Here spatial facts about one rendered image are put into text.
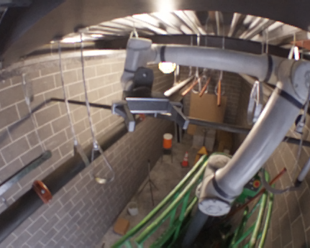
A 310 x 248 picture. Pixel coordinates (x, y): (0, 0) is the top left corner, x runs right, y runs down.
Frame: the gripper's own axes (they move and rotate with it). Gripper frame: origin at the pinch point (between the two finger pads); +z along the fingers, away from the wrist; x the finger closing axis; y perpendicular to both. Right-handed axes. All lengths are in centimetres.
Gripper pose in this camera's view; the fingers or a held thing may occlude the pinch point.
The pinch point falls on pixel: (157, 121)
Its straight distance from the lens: 35.3
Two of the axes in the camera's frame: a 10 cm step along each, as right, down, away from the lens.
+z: 3.4, 5.4, -7.7
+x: -9.2, 0.3, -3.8
